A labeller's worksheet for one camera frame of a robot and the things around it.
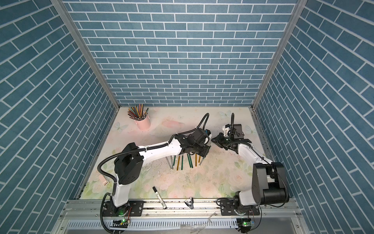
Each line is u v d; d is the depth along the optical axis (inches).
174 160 35.9
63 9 27.9
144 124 39.6
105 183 31.7
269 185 17.0
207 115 29.3
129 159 21.5
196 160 35.9
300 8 28.0
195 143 26.5
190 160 35.8
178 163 35.2
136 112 39.0
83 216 29.1
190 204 29.7
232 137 27.8
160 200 29.9
